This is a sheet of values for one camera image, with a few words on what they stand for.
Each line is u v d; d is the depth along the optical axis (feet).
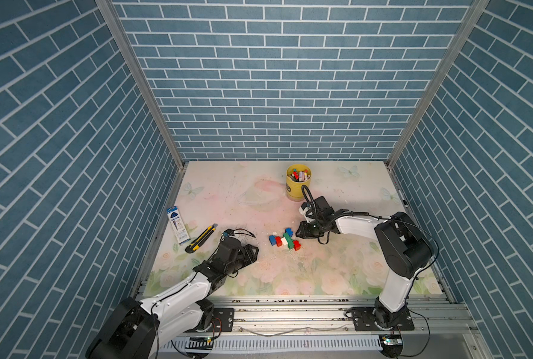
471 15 2.36
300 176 3.25
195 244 2.94
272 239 2.99
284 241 2.92
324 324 2.43
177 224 3.15
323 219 2.47
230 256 2.22
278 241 2.93
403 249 1.61
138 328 1.34
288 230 3.08
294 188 3.16
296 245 2.96
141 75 2.81
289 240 2.96
